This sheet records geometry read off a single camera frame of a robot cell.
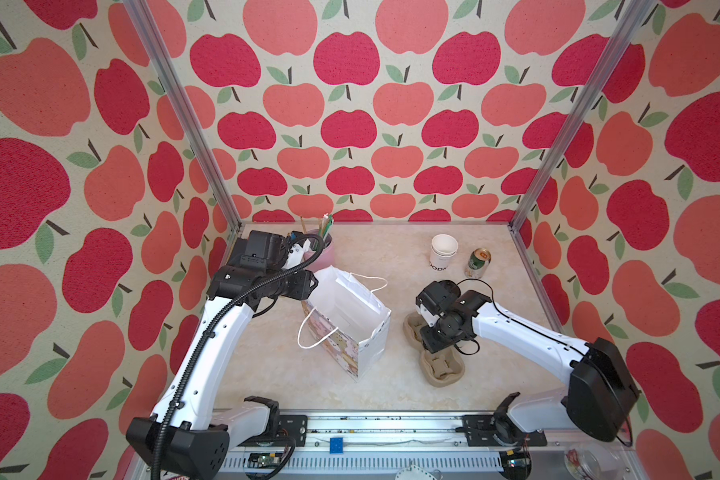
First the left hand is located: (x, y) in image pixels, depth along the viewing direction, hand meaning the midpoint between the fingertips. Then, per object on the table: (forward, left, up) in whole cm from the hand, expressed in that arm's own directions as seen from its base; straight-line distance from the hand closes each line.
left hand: (314, 281), depth 73 cm
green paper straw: (+27, -2, -6) cm, 27 cm away
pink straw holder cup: (+19, -1, -13) cm, 23 cm away
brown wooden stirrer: (+49, +12, -24) cm, 56 cm away
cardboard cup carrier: (-14, -33, -22) cm, 42 cm away
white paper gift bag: (+2, -6, -21) cm, 22 cm away
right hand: (-8, -33, -19) cm, 39 cm away
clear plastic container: (-35, -67, -25) cm, 80 cm away
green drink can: (+18, -51, -17) cm, 57 cm away
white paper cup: (+26, -41, -17) cm, 52 cm away
